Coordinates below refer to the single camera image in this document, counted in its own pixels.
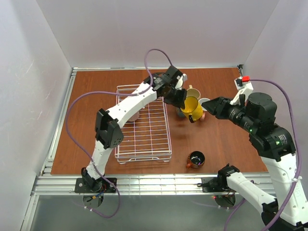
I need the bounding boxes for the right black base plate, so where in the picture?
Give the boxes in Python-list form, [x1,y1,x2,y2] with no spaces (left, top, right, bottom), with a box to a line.
[197,177,230,193]

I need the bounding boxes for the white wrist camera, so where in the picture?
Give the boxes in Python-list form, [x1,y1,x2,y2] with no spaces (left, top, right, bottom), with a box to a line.
[175,74,188,89]
[230,76,253,106]

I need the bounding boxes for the pale pink faceted mug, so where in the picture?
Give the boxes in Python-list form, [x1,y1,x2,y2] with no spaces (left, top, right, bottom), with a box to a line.
[128,111,140,122]

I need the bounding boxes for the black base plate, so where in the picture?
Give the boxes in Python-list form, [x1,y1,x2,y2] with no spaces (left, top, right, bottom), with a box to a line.
[197,177,230,193]
[74,178,116,194]

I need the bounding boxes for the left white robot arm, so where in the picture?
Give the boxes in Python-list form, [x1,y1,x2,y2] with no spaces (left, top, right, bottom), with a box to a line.
[81,65,187,192]

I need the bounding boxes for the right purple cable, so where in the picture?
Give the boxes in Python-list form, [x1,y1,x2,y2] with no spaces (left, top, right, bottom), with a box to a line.
[223,79,303,231]

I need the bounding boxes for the dark glossy orange mug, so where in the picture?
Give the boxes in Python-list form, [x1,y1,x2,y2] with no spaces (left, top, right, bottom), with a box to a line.
[186,151,205,169]

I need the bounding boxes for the white wire dish rack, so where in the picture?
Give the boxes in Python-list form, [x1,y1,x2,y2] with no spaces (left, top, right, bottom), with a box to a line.
[115,98,172,164]

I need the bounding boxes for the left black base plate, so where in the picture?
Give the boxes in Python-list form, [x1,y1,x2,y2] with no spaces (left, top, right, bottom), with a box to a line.
[74,178,116,194]

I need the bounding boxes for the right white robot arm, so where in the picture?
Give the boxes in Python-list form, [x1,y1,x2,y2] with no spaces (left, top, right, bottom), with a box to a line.
[202,92,308,231]

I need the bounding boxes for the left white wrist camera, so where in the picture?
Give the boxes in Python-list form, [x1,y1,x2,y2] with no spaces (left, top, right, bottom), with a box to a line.
[175,74,188,89]

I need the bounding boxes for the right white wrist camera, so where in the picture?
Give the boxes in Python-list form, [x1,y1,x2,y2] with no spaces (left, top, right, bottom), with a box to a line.
[230,76,253,106]

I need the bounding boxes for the yellow mug black handle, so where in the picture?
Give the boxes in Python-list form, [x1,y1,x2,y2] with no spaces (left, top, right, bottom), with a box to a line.
[180,96,205,123]

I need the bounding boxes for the aluminium front rail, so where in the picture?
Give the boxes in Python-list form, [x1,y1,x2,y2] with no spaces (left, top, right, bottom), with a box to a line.
[31,173,277,196]

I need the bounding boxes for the blue floral mug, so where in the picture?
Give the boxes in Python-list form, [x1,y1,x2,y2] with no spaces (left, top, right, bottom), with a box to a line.
[176,108,186,118]

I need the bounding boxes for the salmon pink floral mug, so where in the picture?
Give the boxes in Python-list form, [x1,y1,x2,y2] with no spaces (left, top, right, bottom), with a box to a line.
[199,98,210,121]

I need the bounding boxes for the beige ceramic mug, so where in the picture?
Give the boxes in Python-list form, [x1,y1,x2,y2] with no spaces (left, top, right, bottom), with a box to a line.
[186,85,201,100]

